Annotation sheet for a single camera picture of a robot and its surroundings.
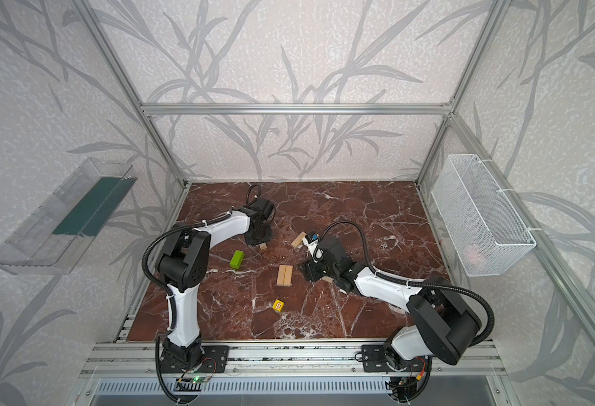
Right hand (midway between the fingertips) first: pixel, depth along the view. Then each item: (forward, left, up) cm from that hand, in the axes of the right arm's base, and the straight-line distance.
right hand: (305, 253), depth 87 cm
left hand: (+14, +15, -7) cm, 21 cm away
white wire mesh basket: (-8, -46, +26) cm, 53 cm away
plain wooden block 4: (+10, +3, -7) cm, 13 cm away
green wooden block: (+1, +26, -6) cm, 27 cm away
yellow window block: (-15, +9, -7) cm, 19 cm away
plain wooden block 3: (-4, +6, -8) cm, 11 cm away
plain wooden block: (+7, +17, -7) cm, 20 cm away
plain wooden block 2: (-5, +8, -7) cm, 12 cm away
